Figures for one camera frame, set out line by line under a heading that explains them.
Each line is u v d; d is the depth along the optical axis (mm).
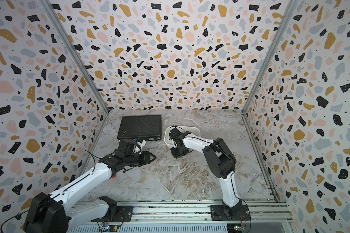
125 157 638
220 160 529
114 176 585
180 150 832
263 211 764
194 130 1032
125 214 737
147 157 725
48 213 393
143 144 779
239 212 654
